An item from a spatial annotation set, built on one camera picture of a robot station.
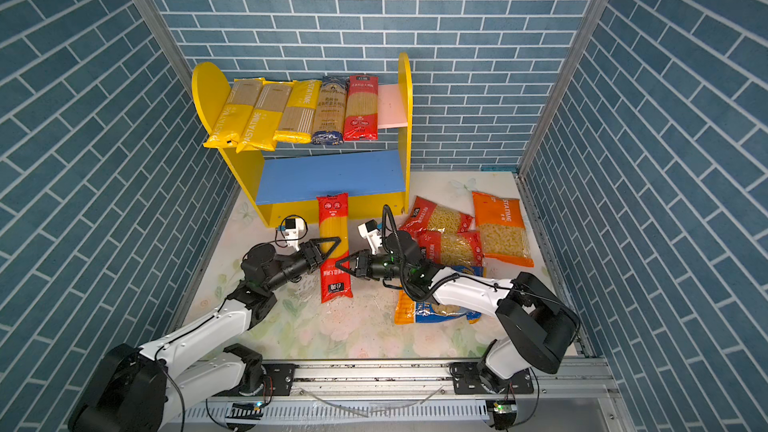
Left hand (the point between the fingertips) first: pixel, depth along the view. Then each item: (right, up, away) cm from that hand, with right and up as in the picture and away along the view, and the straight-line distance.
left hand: (340, 246), depth 76 cm
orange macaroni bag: (+50, +2, +24) cm, 56 cm away
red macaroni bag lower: (+32, -4, +18) cm, 37 cm away
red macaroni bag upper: (+24, +6, +26) cm, 36 cm away
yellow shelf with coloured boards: (-22, +16, +21) cm, 35 cm away
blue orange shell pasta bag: (+18, -19, +6) cm, 27 cm away
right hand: (-1, -4, -4) cm, 6 cm away
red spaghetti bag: (-2, +6, +2) cm, 6 cm away
